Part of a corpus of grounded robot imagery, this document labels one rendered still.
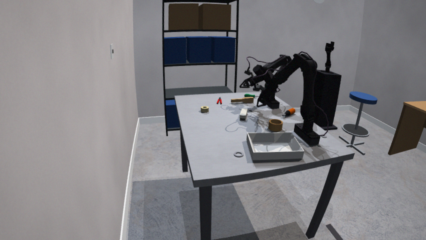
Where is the orange-handled screwdriver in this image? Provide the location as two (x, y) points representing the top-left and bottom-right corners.
(282, 108), (296, 116)

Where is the wooden-handled wire brush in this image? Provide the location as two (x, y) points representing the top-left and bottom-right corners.
(233, 97), (254, 103)

